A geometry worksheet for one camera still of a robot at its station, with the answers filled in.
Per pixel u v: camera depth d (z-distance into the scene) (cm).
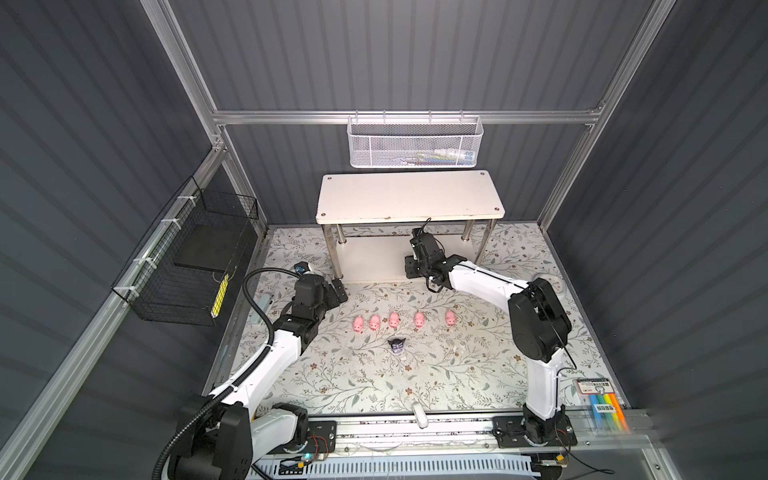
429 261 73
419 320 93
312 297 64
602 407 77
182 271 72
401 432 75
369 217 75
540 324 55
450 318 93
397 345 84
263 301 95
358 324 92
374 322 92
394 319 94
